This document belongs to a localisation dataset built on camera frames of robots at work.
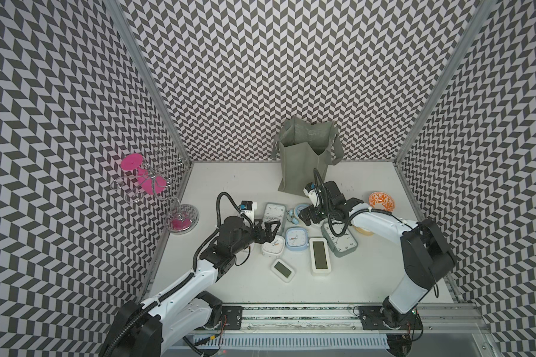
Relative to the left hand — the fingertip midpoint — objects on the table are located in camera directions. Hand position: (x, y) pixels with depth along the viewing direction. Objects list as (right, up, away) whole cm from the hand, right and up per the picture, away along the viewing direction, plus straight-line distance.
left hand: (272, 224), depth 80 cm
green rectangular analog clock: (+1, +2, +17) cm, 17 cm away
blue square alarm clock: (+10, -8, +8) cm, 14 cm away
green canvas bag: (+13, +29, +9) cm, 33 cm away
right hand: (+16, +2, +11) cm, 19 cm away
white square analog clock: (+1, -11, +6) cm, 12 cm away
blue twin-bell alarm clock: (+9, +2, +14) cm, 16 cm away
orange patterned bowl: (+49, +6, +20) cm, 53 cm away
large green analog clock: (+27, -10, +7) cm, 29 cm away
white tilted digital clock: (+4, -18, +2) cm, 18 cm away
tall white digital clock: (+18, -13, +3) cm, 22 cm away
